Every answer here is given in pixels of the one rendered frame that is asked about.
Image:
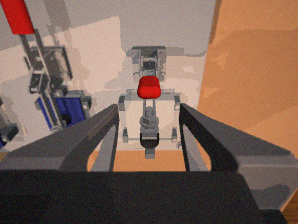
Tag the toggle clamp with red handle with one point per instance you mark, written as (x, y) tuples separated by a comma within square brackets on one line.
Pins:
[(54, 59)]

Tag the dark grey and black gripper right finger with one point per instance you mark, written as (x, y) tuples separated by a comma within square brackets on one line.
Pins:
[(270, 171)]

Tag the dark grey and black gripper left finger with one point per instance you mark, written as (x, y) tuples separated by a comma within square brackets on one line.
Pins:
[(69, 149)]

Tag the blue flat rectangular plate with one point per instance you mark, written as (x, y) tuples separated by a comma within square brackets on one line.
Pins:
[(70, 105)]

